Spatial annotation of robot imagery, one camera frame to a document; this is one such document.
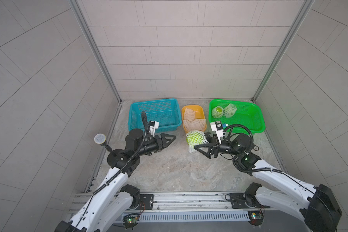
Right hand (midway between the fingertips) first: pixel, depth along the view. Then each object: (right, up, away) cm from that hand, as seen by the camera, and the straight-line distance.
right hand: (197, 147), depth 61 cm
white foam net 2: (+27, +16, +39) cm, 50 cm away
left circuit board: (-30, -34, +3) cm, 45 cm away
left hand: (-10, +2, +6) cm, 11 cm away
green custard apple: (+20, +16, +41) cm, 48 cm away
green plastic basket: (+43, +13, +45) cm, 64 cm away
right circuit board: (+29, -36, +7) cm, 46 cm away
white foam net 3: (-3, 0, -3) cm, 4 cm away
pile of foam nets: (0, +6, +37) cm, 38 cm away
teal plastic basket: (-18, +14, +47) cm, 52 cm away
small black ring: (+41, -8, +28) cm, 51 cm away
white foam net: (+18, +13, +38) cm, 44 cm away
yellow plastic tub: (+7, +14, +44) cm, 47 cm away
